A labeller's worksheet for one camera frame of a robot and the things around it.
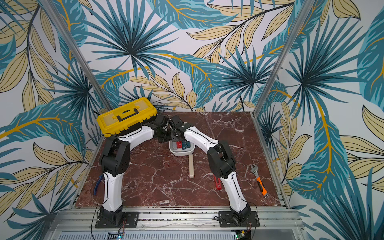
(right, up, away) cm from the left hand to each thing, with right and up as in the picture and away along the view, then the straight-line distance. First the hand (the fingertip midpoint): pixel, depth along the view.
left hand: (173, 138), depth 99 cm
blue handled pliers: (-40, -22, -13) cm, 48 cm away
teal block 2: (+10, -4, -1) cm, 11 cm away
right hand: (+3, +2, -2) cm, 4 cm away
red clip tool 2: (+27, -24, -14) cm, 39 cm away
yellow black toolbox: (-27, +14, -5) cm, 31 cm away
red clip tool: (+5, -3, -6) cm, 9 cm away
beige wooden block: (+12, -16, -9) cm, 22 cm away
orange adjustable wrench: (+52, -28, -16) cm, 61 cm away
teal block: (+7, -5, -2) cm, 9 cm away
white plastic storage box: (+10, -8, -7) cm, 15 cm away
